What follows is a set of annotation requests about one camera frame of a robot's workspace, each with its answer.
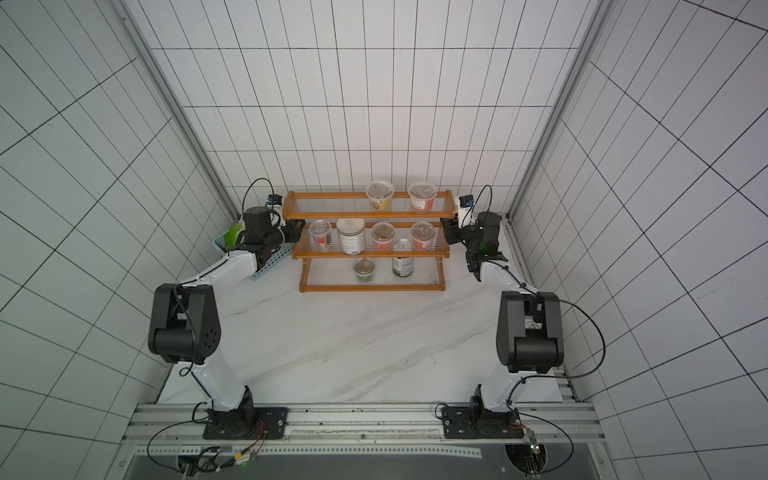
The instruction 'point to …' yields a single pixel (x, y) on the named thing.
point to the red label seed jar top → (422, 196)
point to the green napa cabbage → (231, 235)
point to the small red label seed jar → (321, 231)
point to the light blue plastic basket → (219, 244)
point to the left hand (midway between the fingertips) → (298, 225)
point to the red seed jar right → (422, 235)
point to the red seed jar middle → (383, 234)
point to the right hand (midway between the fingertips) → (436, 212)
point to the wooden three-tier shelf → (325, 269)
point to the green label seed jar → (364, 268)
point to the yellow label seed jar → (380, 194)
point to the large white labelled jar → (351, 231)
